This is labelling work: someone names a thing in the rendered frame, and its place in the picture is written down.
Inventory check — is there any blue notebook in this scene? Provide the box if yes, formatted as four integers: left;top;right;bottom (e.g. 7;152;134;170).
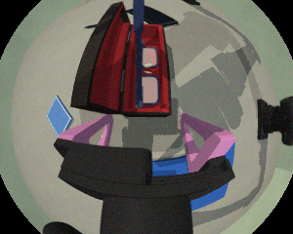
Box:
152;143;235;211

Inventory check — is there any red glasses case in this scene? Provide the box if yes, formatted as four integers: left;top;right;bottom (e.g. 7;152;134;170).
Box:
70;1;172;117

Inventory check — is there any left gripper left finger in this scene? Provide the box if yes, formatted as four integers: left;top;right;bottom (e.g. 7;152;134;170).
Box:
58;114;113;146

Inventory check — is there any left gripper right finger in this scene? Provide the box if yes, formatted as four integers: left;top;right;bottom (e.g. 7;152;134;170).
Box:
180;112;236;173

